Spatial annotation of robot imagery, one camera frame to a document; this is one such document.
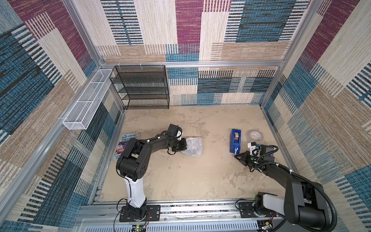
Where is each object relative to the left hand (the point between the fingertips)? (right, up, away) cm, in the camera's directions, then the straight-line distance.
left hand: (189, 147), depth 96 cm
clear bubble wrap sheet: (+3, +1, -4) cm, 5 cm away
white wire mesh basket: (-53, +20, -24) cm, 62 cm away
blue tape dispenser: (+30, +4, -2) cm, 30 cm away
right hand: (+28, -5, -7) cm, 29 cm away
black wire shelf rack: (-35, +42, +13) cm, 56 cm away
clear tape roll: (+46, +7, +6) cm, 47 cm away
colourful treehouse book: (-44, +5, +4) cm, 44 cm away
